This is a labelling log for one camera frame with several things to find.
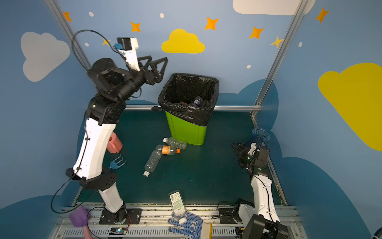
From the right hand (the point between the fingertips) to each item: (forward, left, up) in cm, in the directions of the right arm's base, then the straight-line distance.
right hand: (235, 148), depth 83 cm
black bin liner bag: (+37, +29, +5) cm, 47 cm away
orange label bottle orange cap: (+4, +41, -12) cm, 42 cm away
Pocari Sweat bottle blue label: (-6, +48, -10) cm, 49 cm away
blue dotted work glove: (-36, +22, -15) cm, 45 cm away
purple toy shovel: (-37, +79, -14) cm, 89 cm away
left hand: (+6, +36, +47) cm, 60 cm away
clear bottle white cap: (+9, +36, -11) cm, 39 cm away
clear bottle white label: (-29, +30, -11) cm, 43 cm away
